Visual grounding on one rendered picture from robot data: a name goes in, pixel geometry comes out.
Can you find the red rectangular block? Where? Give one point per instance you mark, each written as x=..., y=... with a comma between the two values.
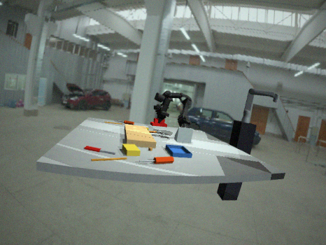
x=155, y=123

